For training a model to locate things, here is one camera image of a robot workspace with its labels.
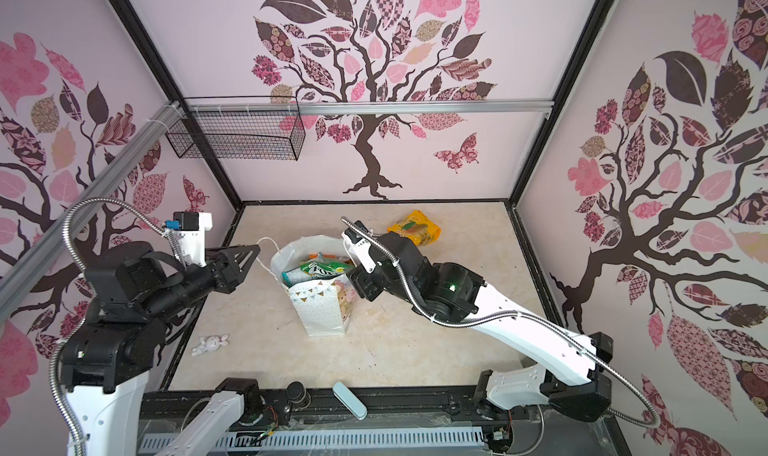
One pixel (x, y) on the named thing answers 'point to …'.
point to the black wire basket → (239, 128)
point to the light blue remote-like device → (349, 400)
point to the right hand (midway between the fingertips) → (357, 257)
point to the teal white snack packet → (295, 275)
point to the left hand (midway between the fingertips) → (256, 255)
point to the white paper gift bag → (323, 306)
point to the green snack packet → (326, 269)
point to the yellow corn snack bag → (417, 227)
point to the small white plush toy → (210, 343)
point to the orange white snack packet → (321, 255)
